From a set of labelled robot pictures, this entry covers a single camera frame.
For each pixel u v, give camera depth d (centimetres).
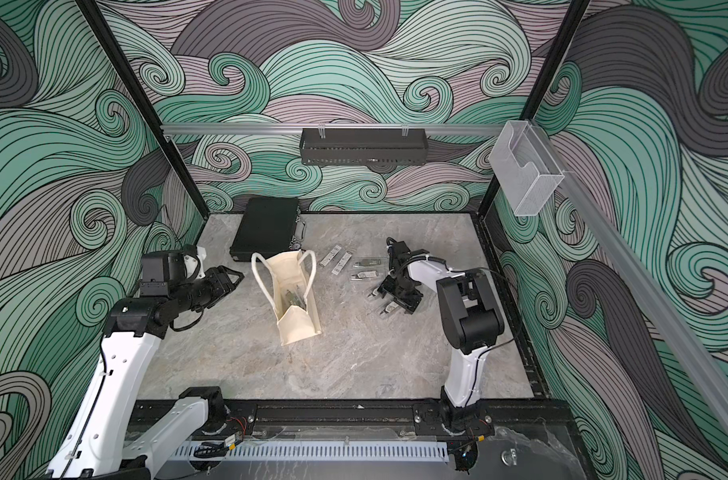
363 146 96
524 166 79
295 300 92
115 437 39
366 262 104
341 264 103
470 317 50
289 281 98
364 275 100
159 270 51
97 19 71
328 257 104
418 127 95
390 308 92
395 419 74
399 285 81
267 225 118
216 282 62
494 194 114
